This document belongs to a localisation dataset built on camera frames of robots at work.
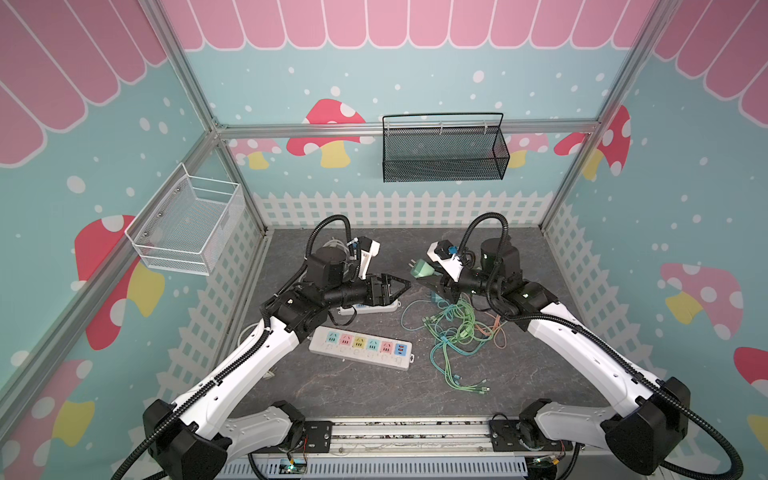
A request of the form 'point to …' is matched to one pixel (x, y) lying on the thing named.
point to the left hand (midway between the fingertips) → (399, 291)
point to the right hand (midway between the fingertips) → (424, 269)
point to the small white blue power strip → (365, 308)
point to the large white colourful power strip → (360, 347)
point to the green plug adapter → (420, 268)
